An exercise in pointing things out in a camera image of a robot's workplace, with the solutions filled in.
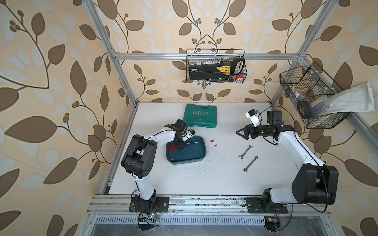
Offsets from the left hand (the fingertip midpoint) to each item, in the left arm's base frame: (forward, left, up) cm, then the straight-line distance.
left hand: (181, 143), depth 95 cm
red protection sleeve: (+4, -20, -3) cm, 21 cm away
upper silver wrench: (-8, -38, -2) cm, 39 cm away
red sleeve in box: (-4, +6, -1) cm, 7 cm away
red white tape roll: (+26, -35, +32) cm, 54 cm away
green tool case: (+21, -13, +2) cm, 25 cm away
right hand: (+2, -36, +14) cm, 39 cm away
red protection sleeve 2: (0, -23, -2) cm, 23 cm away
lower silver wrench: (-16, -39, -2) cm, 42 cm away
